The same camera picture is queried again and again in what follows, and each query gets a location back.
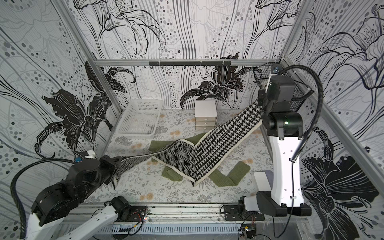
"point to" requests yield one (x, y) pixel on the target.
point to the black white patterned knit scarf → (194, 158)
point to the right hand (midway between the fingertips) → (278, 87)
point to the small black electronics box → (250, 229)
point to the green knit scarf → (227, 175)
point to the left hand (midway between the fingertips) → (127, 160)
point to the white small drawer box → (205, 114)
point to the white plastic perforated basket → (139, 118)
